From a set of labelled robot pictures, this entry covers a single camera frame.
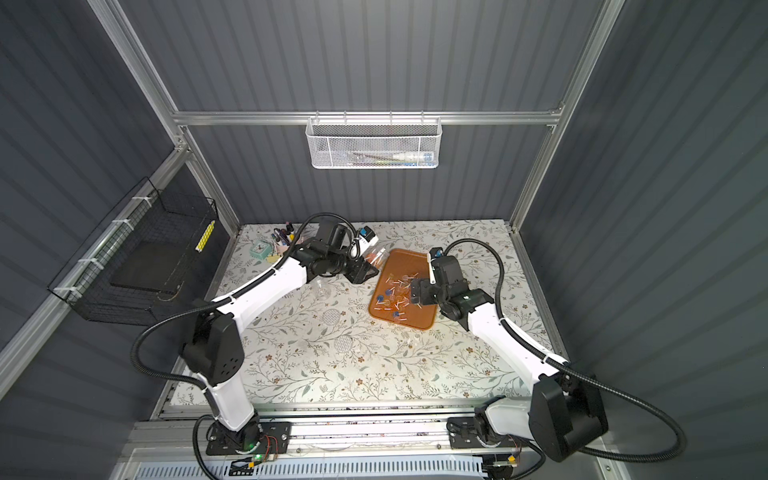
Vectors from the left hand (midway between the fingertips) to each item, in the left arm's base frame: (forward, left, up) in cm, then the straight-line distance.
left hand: (375, 268), depth 85 cm
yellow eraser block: (+19, +40, -19) cm, 48 cm away
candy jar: (+1, -1, +3) cm, 4 cm away
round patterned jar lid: (-7, +14, -17) cm, 23 cm away
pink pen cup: (+14, +33, -8) cm, 37 cm away
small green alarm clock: (+22, +45, -17) cm, 53 cm away
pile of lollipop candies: (0, -7, -18) cm, 19 cm away
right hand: (-3, -16, -2) cm, 17 cm away
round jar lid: (-15, +10, -18) cm, 25 cm away
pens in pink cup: (+17, +32, -5) cm, 37 cm away
